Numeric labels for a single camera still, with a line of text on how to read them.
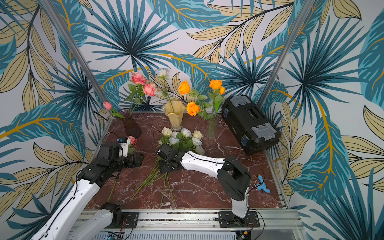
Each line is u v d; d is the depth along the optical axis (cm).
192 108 74
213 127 98
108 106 82
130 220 69
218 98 87
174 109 100
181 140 100
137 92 81
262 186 83
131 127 100
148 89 73
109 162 56
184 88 73
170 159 63
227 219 73
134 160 68
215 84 86
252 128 89
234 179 46
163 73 91
